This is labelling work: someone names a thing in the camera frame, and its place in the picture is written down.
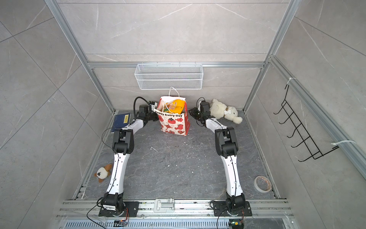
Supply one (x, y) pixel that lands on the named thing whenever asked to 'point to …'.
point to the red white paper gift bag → (173, 123)
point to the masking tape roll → (262, 184)
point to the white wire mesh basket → (169, 77)
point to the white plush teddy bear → (218, 109)
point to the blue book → (120, 120)
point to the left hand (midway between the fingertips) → (166, 110)
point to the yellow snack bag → (175, 106)
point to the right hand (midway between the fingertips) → (189, 109)
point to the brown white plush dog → (103, 172)
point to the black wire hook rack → (314, 152)
